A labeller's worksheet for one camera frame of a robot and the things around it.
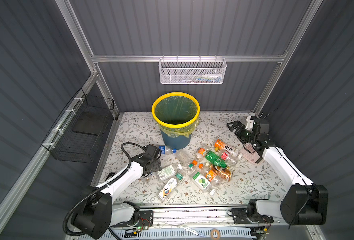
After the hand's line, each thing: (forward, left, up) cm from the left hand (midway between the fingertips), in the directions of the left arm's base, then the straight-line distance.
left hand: (152, 166), depth 87 cm
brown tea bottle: (-7, -41, +1) cm, 42 cm away
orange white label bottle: (+8, -50, 0) cm, 50 cm away
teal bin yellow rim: (+32, -16, +11) cm, 37 cm away
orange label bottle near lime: (-8, -34, +1) cm, 35 cm away
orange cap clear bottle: (-3, -25, -2) cm, 25 cm away
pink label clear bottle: (+4, -45, 0) cm, 45 cm away
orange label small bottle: (+6, -30, +1) cm, 31 cm away
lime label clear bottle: (-10, -28, -1) cm, 30 cm away
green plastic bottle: (+3, -39, -1) cm, 39 cm away
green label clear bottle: (-4, -10, -1) cm, 10 cm away
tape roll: (-35, -33, -5) cm, 48 cm away
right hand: (+12, -47, +17) cm, 52 cm away
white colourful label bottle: (-14, -9, +1) cm, 17 cm away
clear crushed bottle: (+7, -20, -4) cm, 21 cm away
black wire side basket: (+7, +34, +23) cm, 42 cm away
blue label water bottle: (+11, -9, -1) cm, 14 cm away
